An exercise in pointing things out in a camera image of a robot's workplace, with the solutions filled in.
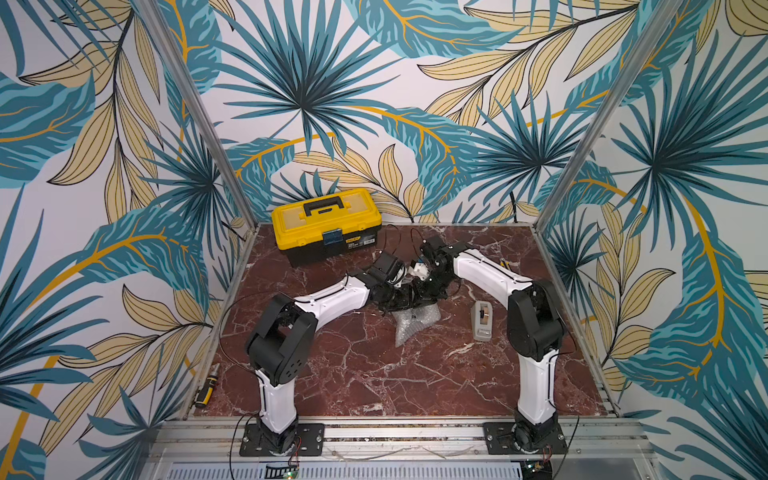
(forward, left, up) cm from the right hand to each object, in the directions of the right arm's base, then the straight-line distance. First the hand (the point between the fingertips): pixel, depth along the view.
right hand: (414, 303), depth 91 cm
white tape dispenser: (-4, -20, -4) cm, 21 cm away
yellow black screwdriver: (-23, +57, -4) cm, 61 cm away
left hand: (-2, +1, +2) cm, 3 cm away
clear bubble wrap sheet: (-7, +2, +3) cm, 8 cm away
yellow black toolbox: (+24, +27, +10) cm, 38 cm away
